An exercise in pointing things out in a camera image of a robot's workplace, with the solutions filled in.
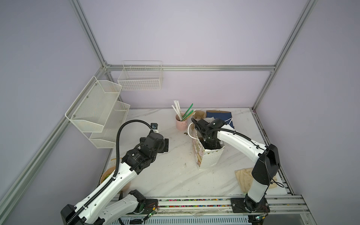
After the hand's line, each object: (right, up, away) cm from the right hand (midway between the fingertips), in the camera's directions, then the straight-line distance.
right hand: (205, 151), depth 80 cm
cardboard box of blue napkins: (+21, +22, +32) cm, 44 cm away
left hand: (-28, +8, -6) cm, 29 cm away
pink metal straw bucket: (-15, +15, +25) cm, 32 cm away
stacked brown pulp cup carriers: (0, +24, +34) cm, 41 cm away
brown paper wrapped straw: (-8, +22, +15) cm, 28 cm away
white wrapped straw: (-17, +26, +21) cm, 38 cm away
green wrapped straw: (-10, +23, +19) cm, 32 cm away
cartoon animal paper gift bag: (-1, -2, -6) cm, 6 cm away
